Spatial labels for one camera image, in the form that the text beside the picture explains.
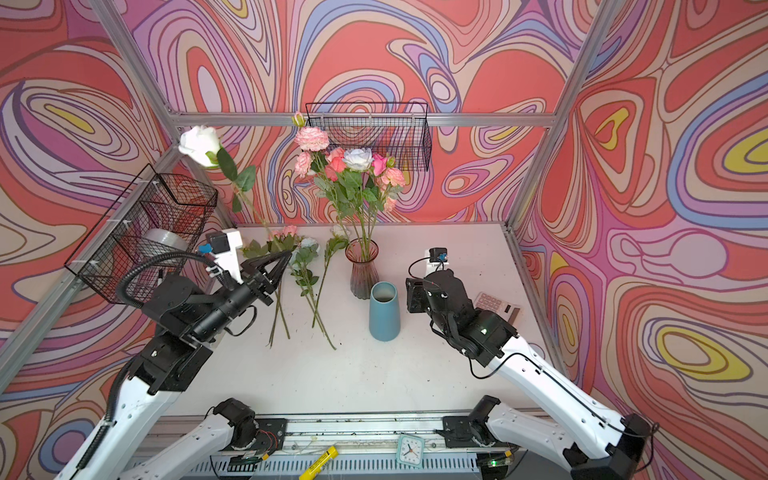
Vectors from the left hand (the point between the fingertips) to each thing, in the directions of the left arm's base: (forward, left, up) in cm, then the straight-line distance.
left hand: (295, 253), depth 56 cm
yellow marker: (-31, 0, -42) cm, 52 cm away
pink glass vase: (+21, -10, -34) cm, 42 cm away
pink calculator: (+11, -56, -40) cm, 70 cm away
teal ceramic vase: (+2, -17, -26) cm, 31 cm away
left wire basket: (+21, +42, -9) cm, 48 cm away
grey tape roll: (+14, +38, -11) cm, 42 cm away
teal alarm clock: (-27, -23, -41) cm, 54 cm away
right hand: (+4, -24, -18) cm, 30 cm away
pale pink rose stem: (+40, +21, -39) cm, 59 cm away
